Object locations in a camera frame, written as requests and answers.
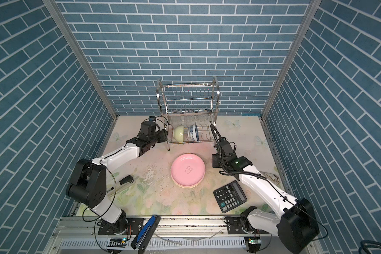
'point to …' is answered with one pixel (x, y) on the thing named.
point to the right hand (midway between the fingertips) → (214, 156)
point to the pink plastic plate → (188, 169)
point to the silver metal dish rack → (189, 111)
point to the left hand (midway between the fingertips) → (164, 132)
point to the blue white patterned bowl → (193, 132)
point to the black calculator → (229, 196)
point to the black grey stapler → (123, 183)
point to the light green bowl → (179, 133)
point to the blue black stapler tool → (142, 240)
